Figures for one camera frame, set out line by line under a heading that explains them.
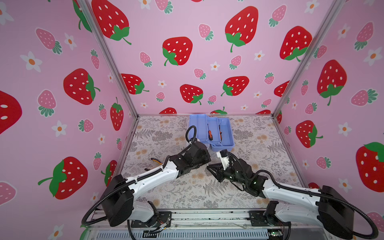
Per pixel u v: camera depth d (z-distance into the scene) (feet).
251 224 2.40
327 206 1.36
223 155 2.22
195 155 1.97
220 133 3.60
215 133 3.31
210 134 3.23
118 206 1.34
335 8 2.27
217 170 2.26
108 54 2.76
